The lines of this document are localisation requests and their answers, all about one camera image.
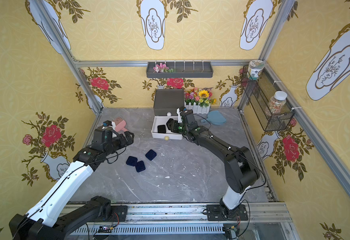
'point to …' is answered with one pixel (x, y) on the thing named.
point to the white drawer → (162, 120)
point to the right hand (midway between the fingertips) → (174, 121)
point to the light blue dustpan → (214, 117)
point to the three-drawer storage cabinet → (166, 102)
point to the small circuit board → (105, 229)
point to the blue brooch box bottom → (140, 166)
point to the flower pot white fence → (198, 100)
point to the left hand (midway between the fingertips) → (121, 136)
